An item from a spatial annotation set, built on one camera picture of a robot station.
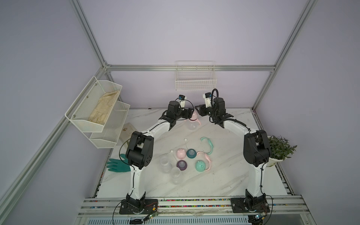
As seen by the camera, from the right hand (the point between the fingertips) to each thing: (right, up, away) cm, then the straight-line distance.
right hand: (198, 107), depth 96 cm
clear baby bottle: (-22, -37, -12) cm, 44 cm away
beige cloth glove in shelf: (-57, 0, -15) cm, 59 cm away
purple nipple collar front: (-11, -37, -10) cm, 40 cm away
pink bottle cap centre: (-12, -31, -6) cm, 34 cm away
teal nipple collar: (-5, -31, -5) cm, 32 cm away
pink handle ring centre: (+5, -33, -10) cm, 35 cm away
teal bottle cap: (0, -37, -12) cm, 39 cm away
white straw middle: (-9, -23, +5) cm, 25 cm away
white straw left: (-18, -30, -2) cm, 35 cm away
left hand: (-7, -1, -1) cm, 7 cm away
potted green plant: (+44, -25, -20) cm, 54 cm away
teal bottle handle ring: (+9, -26, -1) cm, 28 cm away
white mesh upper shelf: (-63, -3, -18) cm, 65 cm away
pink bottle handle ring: (-1, -9, +2) cm, 9 cm away
